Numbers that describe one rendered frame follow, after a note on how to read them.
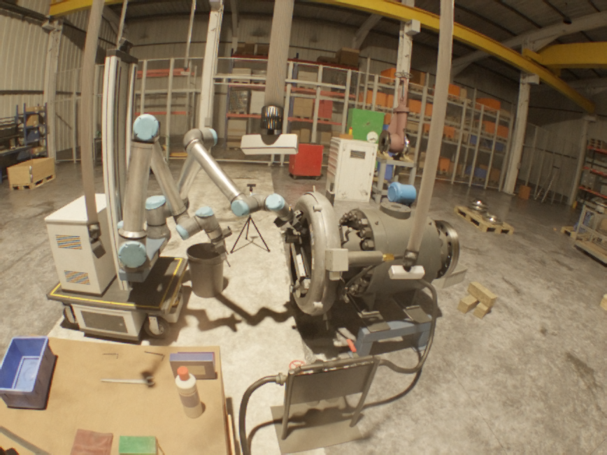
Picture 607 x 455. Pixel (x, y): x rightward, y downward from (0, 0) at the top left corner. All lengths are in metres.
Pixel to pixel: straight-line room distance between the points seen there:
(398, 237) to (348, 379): 0.90
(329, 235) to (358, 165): 4.17
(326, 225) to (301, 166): 5.56
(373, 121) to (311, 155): 2.74
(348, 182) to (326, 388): 4.68
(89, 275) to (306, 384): 1.43
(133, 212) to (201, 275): 1.02
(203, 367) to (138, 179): 0.86
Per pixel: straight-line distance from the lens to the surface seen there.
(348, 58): 13.70
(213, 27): 9.35
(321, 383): 1.24
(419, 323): 2.03
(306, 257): 1.83
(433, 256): 1.93
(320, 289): 1.52
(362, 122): 8.92
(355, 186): 5.64
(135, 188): 1.43
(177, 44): 16.16
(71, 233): 1.91
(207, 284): 2.34
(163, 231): 2.13
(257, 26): 15.72
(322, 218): 1.52
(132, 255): 1.50
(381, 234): 1.72
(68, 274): 2.08
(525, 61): 13.63
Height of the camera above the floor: 1.38
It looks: 20 degrees down
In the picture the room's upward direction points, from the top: 6 degrees clockwise
